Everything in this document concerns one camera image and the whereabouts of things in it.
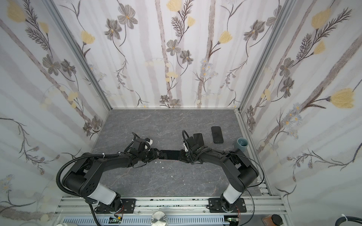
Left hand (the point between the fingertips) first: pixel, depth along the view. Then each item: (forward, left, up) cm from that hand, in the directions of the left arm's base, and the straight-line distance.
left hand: (159, 151), depth 91 cm
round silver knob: (-37, -4, +13) cm, 40 cm away
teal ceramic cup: (+4, -57, +1) cm, 57 cm away
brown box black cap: (-39, -56, +9) cm, 69 cm away
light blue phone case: (+11, -28, -2) cm, 30 cm away
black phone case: (+15, -43, -5) cm, 46 cm away
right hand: (-3, -10, +1) cm, 11 cm away
